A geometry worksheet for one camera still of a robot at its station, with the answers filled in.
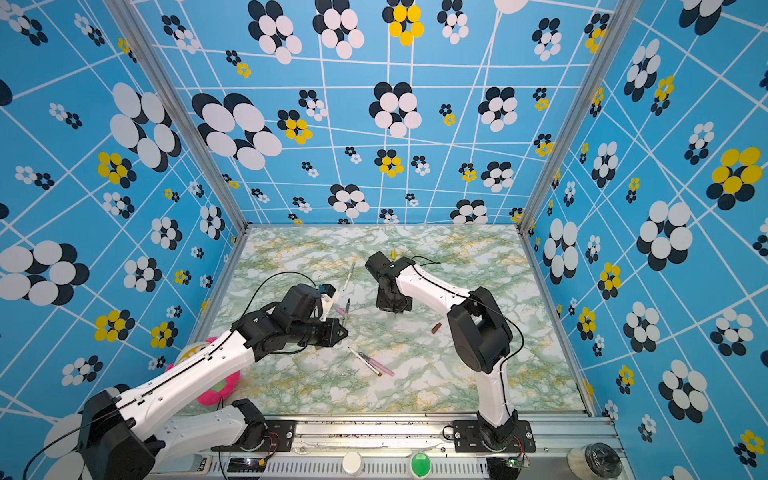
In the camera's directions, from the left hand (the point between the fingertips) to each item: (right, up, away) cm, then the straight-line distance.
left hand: (349, 332), depth 76 cm
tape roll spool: (+53, -23, -14) cm, 60 cm away
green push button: (+17, -24, -14) cm, 33 cm away
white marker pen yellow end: (-4, +12, +29) cm, 32 cm away
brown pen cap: (+25, -3, +16) cm, 29 cm away
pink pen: (+7, -12, +9) cm, 16 cm away
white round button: (+2, -25, -12) cm, 28 cm away
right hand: (+11, +3, +16) cm, 20 cm away
